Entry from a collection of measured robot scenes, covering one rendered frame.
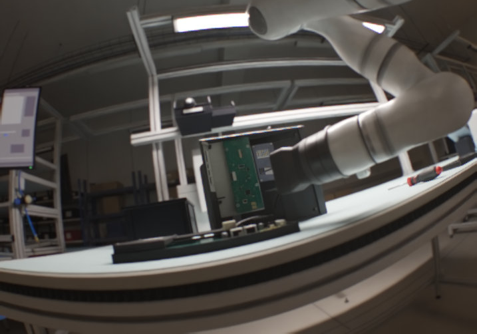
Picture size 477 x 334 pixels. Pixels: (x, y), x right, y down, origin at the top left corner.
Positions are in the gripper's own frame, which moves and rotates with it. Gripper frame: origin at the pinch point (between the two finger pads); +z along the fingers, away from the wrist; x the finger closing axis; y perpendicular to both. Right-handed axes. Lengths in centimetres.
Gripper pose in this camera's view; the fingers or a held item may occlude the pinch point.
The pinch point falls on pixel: (263, 181)
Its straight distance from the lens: 45.5
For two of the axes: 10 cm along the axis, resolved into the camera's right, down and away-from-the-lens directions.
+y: -7.4, -0.3, -6.7
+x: 2.0, 9.4, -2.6
